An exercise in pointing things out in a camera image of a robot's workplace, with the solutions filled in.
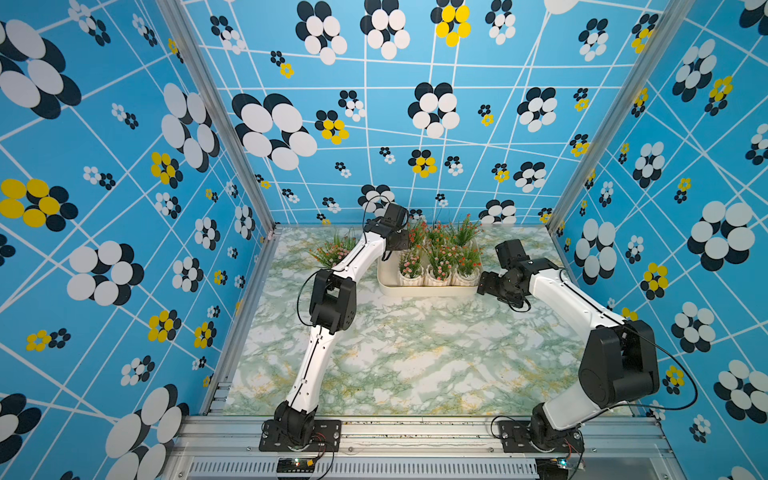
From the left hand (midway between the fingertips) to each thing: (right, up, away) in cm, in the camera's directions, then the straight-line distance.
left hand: (405, 238), depth 105 cm
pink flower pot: (-24, -5, -11) cm, 27 cm away
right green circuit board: (+34, -56, -35) cm, 75 cm away
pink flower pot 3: (+1, -10, -14) cm, 18 cm away
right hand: (+27, -17, -15) cm, 35 cm away
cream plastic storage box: (-6, -15, 0) cm, 16 cm away
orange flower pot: (+21, +2, -6) cm, 22 cm away
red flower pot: (+4, +2, -6) cm, 7 cm away
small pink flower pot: (+11, 0, -6) cm, 13 cm away
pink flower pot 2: (+10, -11, -15) cm, 21 cm away
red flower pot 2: (+19, -9, -14) cm, 26 cm away
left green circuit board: (-28, -57, -33) cm, 72 cm away
